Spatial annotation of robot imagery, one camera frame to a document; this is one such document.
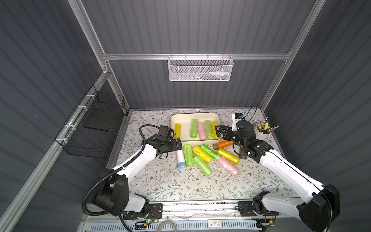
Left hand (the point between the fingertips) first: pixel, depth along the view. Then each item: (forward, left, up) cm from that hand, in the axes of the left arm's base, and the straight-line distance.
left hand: (177, 146), depth 85 cm
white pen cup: (+10, -54, +2) cm, 55 cm away
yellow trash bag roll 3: (-1, -16, -8) cm, 18 cm away
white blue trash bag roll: (-5, -2, -7) cm, 9 cm away
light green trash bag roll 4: (+20, -22, -9) cm, 31 cm away
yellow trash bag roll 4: (-2, -32, -8) cm, 33 cm away
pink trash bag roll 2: (-9, -31, -8) cm, 33 cm away
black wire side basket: (0, +44, +16) cm, 47 cm away
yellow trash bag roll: (+20, 0, -8) cm, 22 cm away
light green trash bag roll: (-1, -7, -9) cm, 11 cm away
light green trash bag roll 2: (+19, -11, -7) cm, 23 cm away
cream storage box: (+30, -4, -10) cm, 32 cm away
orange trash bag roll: (+5, -26, -7) cm, 27 cm away
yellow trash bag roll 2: (+24, -26, -8) cm, 37 cm away
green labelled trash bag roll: (+1, -19, -8) cm, 21 cm away
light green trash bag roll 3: (-8, -16, -9) cm, 20 cm away
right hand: (+4, -26, +13) cm, 30 cm away
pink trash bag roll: (+17, -17, -8) cm, 26 cm away
